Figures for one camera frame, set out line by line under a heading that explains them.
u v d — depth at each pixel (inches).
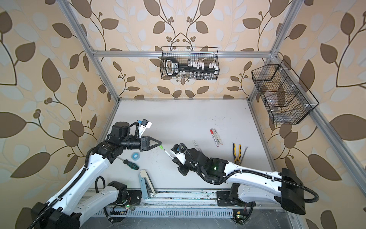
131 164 33.1
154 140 26.7
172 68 33.3
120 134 22.9
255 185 17.9
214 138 38.3
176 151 23.8
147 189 29.5
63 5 27.9
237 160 34.1
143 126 25.8
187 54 35.4
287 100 28.8
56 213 15.0
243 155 35.3
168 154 27.6
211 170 21.1
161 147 27.3
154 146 26.6
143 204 28.5
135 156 35.2
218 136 38.8
